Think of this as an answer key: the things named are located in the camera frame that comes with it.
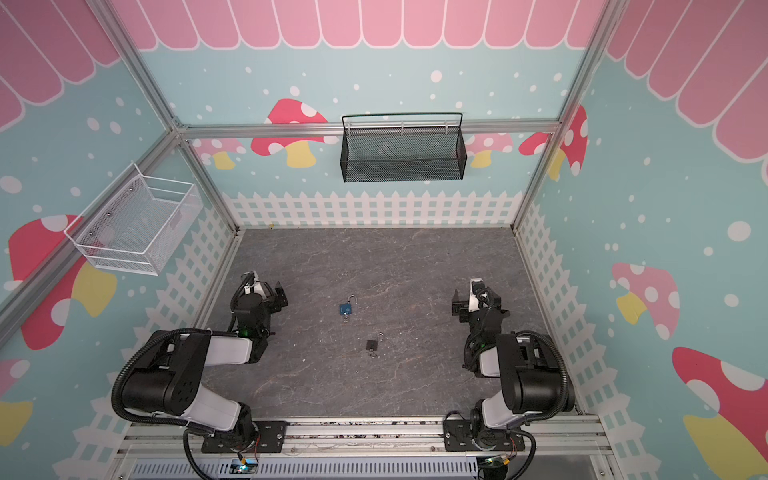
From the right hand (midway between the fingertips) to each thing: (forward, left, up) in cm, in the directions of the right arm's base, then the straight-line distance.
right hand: (473, 288), depth 91 cm
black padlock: (-14, +31, -10) cm, 35 cm away
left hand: (+1, +64, -2) cm, 64 cm away
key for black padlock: (-17, +31, -9) cm, 36 cm away
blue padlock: (-1, +40, -9) cm, 41 cm away
